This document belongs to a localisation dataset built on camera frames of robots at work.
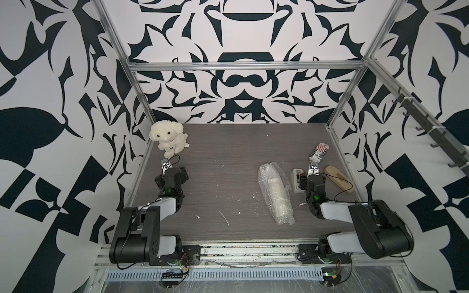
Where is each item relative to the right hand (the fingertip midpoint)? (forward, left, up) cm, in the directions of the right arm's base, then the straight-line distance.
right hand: (312, 170), depth 92 cm
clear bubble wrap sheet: (-8, +19, -1) cm, 21 cm away
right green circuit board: (-42, +2, -7) cm, 43 cm away
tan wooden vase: (-2, -15, -6) cm, 16 cm away
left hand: (0, +71, +3) cm, 71 cm away
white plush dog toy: (+15, +71, +10) cm, 73 cm away
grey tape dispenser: (-1, +8, -2) cm, 8 cm away
